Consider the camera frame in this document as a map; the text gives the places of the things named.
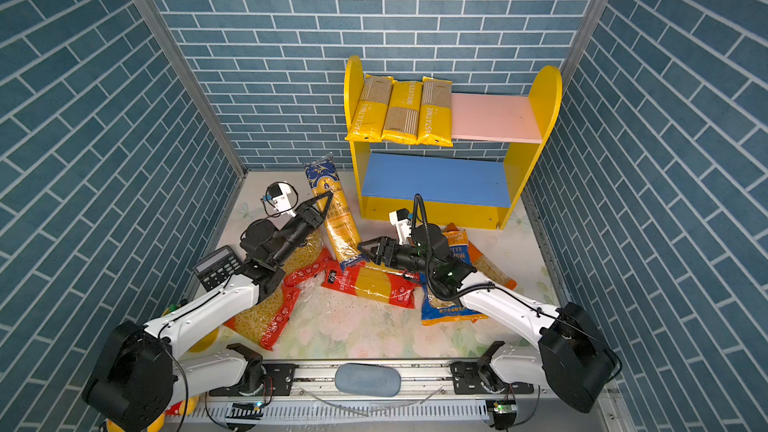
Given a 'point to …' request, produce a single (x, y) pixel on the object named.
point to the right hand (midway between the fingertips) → (360, 247)
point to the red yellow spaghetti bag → (373, 281)
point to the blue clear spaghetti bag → (323, 177)
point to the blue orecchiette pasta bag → (436, 311)
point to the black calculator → (217, 268)
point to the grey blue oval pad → (363, 379)
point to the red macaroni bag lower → (262, 320)
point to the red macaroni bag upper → (306, 261)
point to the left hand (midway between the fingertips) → (333, 196)
